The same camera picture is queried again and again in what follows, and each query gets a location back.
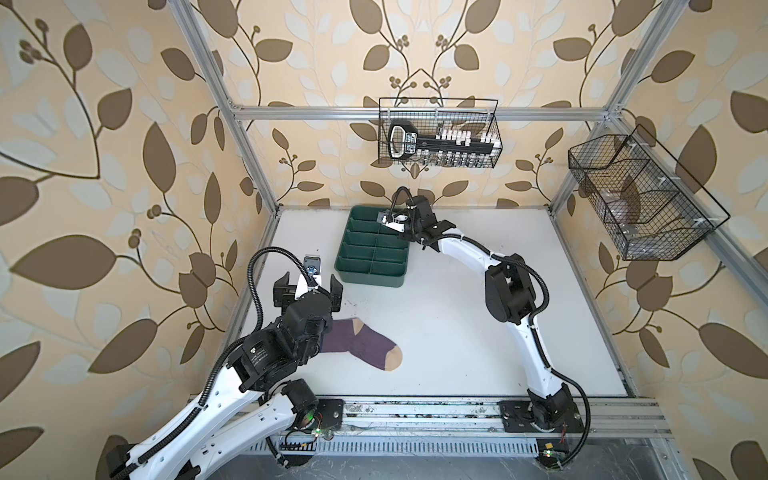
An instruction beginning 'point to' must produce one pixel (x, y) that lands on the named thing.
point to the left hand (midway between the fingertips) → (314, 277)
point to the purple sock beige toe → (360, 341)
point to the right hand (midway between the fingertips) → (402, 216)
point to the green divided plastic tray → (371, 253)
